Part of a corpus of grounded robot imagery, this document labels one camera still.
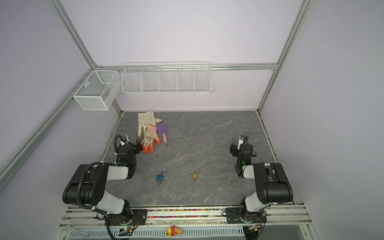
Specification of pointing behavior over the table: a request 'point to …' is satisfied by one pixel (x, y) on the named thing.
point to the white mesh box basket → (99, 90)
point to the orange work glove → (151, 137)
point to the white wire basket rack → (167, 77)
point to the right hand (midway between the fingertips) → (242, 144)
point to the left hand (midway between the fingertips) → (131, 142)
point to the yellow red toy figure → (173, 230)
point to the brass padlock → (194, 175)
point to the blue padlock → (160, 177)
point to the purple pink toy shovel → (162, 127)
